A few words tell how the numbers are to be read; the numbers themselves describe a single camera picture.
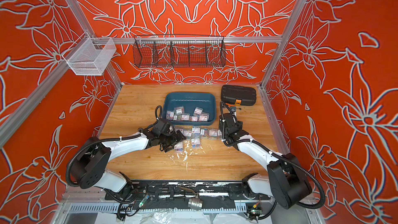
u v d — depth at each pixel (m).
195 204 0.67
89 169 0.43
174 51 0.99
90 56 0.92
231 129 0.67
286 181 0.41
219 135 0.90
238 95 1.07
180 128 0.93
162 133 0.71
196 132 0.92
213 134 0.90
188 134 0.90
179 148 0.85
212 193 0.74
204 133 0.91
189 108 1.04
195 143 0.87
